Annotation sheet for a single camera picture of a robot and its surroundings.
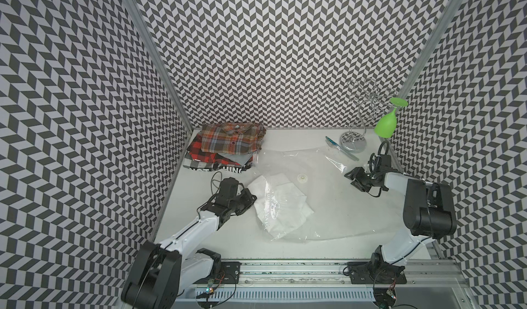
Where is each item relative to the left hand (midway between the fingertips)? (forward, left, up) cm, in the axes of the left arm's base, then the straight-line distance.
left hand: (257, 198), depth 86 cm
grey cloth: (+20, +9, +1) cm, 22 cm away
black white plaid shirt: (+19, +26, -3) cm, 32 cm away
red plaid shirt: (+25, +32, +3) cm, 41 cm away
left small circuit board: (-32, +14, -1) cm, 35 cm away
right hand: (+11, -42, -5) cm, 44 cm away
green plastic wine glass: (+24, -55, +19) cm, 63 cm away
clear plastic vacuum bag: (+5, -23, -6) cm, 24 cm away
